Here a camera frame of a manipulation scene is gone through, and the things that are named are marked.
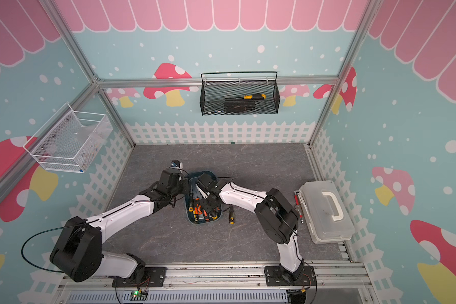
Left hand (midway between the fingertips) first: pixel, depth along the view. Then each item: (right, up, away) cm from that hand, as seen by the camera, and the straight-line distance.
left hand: (187, 183), depth 89 cm
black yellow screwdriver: (+21, -16, 0) cm, 26 cm away
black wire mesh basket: (+12, +44, +5) cm, 46 cm away
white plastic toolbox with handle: (+61, -12, -11) cm, 63 cm away
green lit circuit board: (-15, -42, -16) cm, 48 cm away
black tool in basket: (+25, +36, -2) cm, 44 cm away
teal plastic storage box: (+3, -7, +1) cm, 7 cm away
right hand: (+10, -10, +1) cm, 15 cm away
